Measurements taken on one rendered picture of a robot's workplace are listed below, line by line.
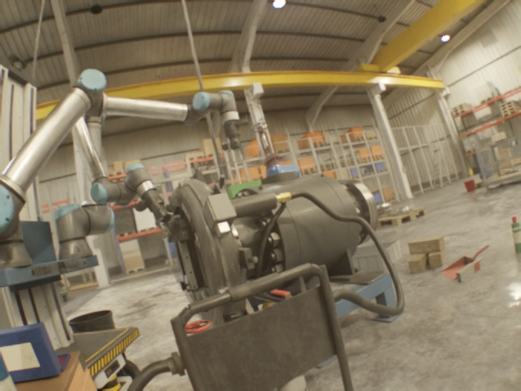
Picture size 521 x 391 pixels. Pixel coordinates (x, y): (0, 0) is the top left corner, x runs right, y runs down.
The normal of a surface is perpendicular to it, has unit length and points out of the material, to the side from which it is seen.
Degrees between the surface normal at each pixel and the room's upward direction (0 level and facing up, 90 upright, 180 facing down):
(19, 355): 96
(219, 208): 67
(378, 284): 90
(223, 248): 87
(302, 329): 90
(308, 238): 98
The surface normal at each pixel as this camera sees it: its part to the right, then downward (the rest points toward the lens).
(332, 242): 0.50, 0.14
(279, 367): 0.43, -0.20
